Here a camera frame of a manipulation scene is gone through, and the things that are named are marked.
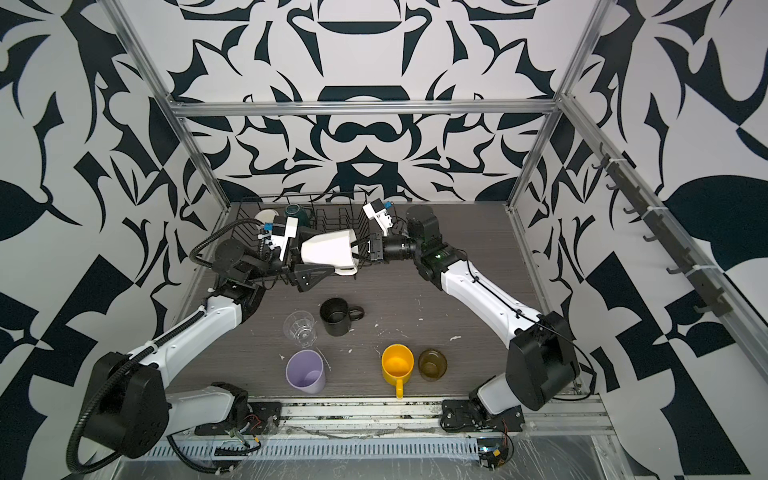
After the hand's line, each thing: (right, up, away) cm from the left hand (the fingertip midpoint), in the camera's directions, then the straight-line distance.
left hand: (333, 248), depth 65 cm
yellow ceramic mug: (+15, -31, +16) cm, 38 cm away
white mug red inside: (-29, +9, +39) cm, 50 cm away
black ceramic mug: (-3, -21, +23) cm, 31 cm away
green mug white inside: (-19, +11, +36) cm, 42 cm away
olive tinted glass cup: (+24, -32, +17) cm, 44 cm away
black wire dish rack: (-16, +11, +43) cm, 47 cm away
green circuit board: (+36, -48, +6) cm, 61 cm away
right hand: (+2, -1, +2) cm, 3 cm away
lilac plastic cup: (-10, -33, +14) cm, 37 cm away
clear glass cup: (-14, -24, +23) cm, 36 cm away
